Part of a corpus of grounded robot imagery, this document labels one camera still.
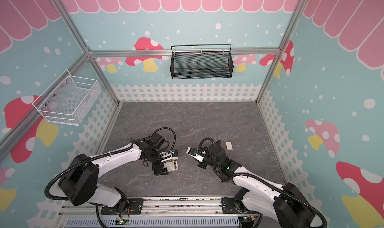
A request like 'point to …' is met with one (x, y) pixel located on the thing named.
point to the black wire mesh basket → (201, 65)
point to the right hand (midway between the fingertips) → (192, 151)
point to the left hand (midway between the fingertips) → (164, 166)
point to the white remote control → (171, 165)
